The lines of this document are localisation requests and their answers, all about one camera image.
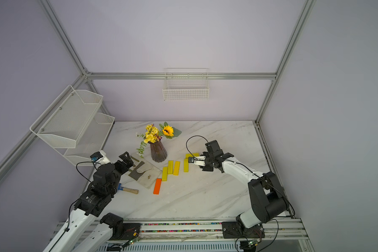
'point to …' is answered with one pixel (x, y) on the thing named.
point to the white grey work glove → (146, 174)
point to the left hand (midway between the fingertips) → (121, 159)
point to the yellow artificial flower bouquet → (153, 134)
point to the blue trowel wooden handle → (132, 191)
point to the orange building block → (157, 186)
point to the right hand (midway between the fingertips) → (202, 160)
